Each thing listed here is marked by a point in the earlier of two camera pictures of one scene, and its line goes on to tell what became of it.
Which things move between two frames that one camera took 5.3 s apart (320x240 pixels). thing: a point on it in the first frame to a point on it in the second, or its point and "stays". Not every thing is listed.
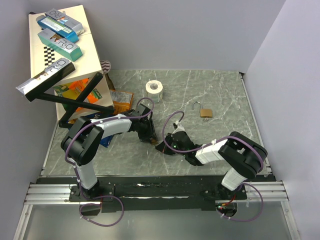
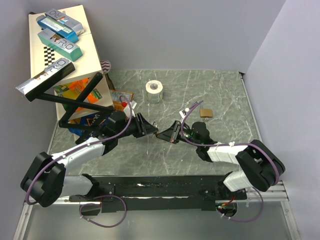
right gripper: (167, 150) to (172, 134)
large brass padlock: (204, 113) stays
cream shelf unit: (65, 33) stays
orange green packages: (73, 90) stays
